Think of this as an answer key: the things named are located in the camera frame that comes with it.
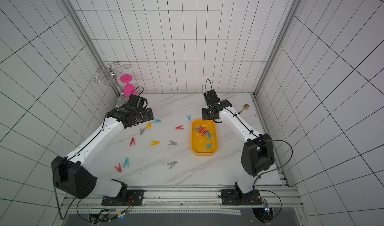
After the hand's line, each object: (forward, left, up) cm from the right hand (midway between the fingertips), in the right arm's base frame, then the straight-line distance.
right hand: (201, 114), depth 88 cm
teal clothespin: (+9, +9, -16) cm, 20 cm away
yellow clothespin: (-1, +36, -14) cm, 39 cm away
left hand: (-8, +33, +4) cm, 34 cm away
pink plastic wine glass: (+17, +50, +3) cm, 53 cm away
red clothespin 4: (-2, 0, -15) cm, 15 cm away
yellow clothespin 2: (-13, +29, -15) cm, 35 cm away
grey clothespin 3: (-1, +2, -14) cm, 14 cm away
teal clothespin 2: (-26, +43, -15) cm, 52 cm away
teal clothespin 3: (-6, -6, -15) cm, 17 cm away
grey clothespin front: (-25, +15, -14) cm, 33 cm away
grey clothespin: (-5, +40, -14) cm, 42 cm away
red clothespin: (-1, +15, -15) cm, 21 cm away
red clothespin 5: (-4, -2, -15) cm, 15 cm away
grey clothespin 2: (-12, +17, -15) cm, 26 cm away
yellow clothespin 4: (-10, -1, -14) cm, 17 cm away
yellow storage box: (-8, -2, -13) cm, 16 cm away
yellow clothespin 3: (-7, +3, -14) cm, 16 cm away
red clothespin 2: (-13, +43, -14) cm, 47 cm away
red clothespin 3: (-30, +45, -14) cm, 56 cm away
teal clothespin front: (-13, -5, -14) cm, 20 cm away
